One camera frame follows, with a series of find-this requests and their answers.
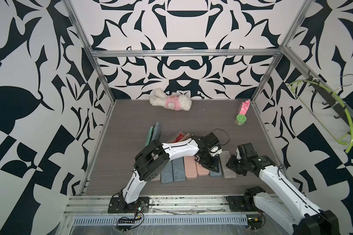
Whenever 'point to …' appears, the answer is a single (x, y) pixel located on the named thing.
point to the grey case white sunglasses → (178, 169)
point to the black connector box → (254, 223)
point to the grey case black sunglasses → (224, 157)
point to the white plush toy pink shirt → (174, 101)
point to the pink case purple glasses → (200, 170)
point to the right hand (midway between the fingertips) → (225, 162)
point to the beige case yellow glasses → (158, 178)
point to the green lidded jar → (240, 119)
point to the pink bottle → (244, 106)
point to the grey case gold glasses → (213, 174)
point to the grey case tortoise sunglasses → (166, 174)
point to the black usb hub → (126, 221)
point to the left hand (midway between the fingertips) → (217, 168)
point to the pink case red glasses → (179, 137)
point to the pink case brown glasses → (190, 167)
